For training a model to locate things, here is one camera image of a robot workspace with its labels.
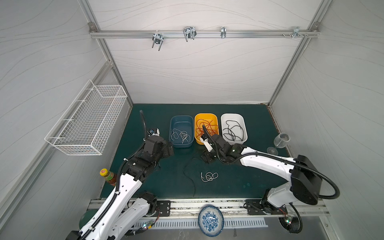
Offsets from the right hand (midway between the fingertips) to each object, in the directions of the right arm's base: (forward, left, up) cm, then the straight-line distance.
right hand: (205, 149), depth 83 cm
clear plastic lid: (+8, -43, -12) cm, 46 cm away
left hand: (-1, +21, +9) cm, 22 cm away
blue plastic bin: (+18, +16, -8) cm, 25 cm away
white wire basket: (-2, +56, +21) cm, 60 cm away
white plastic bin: (+31, -25, -8) cm, 40 cm away
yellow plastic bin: (+29, -2, -6) cm, 30 cm away
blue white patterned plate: (-32, -4, -11) cm, 34 cm away
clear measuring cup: (+6, -42, +4) cm, 42 cm away
